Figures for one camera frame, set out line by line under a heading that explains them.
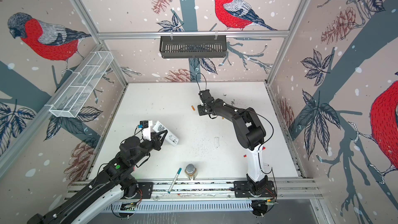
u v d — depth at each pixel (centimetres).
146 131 67
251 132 53
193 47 107
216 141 90
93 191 50
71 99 71
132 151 57
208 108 74
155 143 66
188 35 92
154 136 68
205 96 79
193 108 107
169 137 77
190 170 70
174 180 76
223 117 67
